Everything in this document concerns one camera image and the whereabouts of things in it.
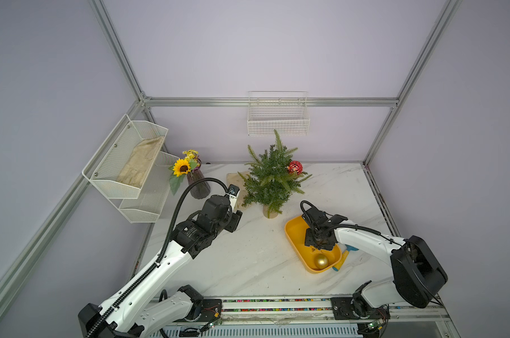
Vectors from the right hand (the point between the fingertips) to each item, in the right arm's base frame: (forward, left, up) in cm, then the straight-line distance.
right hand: (315, 244), depth 88 cm
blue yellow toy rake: (-5, -11, 0) cm, 12 cm away
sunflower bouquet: (+25, +55, +24) cm, 65 cm away
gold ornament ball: (-8, 0, +3) cm, 8 cm away
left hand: (+4, +34, +21) cm, 40 cm away
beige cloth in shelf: (+20, +70, +29) cm, 78 cm away
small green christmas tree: (+12, +20, +28) cm, 36 cm away
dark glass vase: (+27, +53, +4) cm, 59 cm away
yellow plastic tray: (+7, +8, +1) cm, 10 cm away
